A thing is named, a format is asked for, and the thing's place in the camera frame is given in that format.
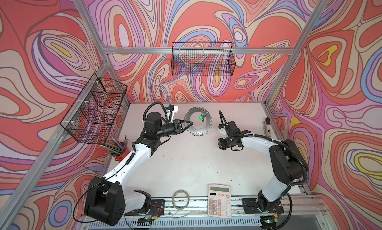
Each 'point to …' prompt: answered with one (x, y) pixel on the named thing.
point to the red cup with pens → (116, 148)
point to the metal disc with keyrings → (201, 131)
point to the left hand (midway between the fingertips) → (193, 125)
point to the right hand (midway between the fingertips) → (223, 146)
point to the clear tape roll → (176, 207)
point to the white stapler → (266, 128)
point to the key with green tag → (201, 117)
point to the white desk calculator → (219, 201)
